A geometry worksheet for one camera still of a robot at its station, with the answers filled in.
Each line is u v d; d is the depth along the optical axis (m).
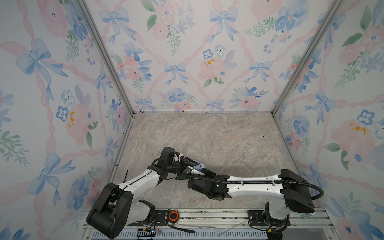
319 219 0.76
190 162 0.78
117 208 0.43
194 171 0.70
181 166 0.73
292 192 0.41
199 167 0.80
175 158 0.72
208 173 0.69
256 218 0.73
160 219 0.73
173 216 0.72
